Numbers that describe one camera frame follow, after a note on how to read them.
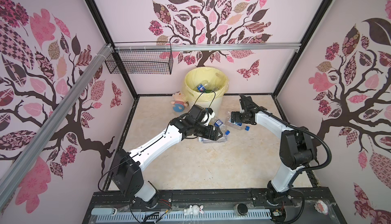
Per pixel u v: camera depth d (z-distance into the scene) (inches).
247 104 29.1
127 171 15.9
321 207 26.7
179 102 42.0
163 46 36.3
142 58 37.3
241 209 24.8
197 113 23.3
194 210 26.9
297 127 20.0
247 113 27.4
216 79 39.3
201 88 40.2
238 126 38.3
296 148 19.2
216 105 37.3
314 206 28.0
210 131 26.2
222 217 27.4
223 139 36.7
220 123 38.3
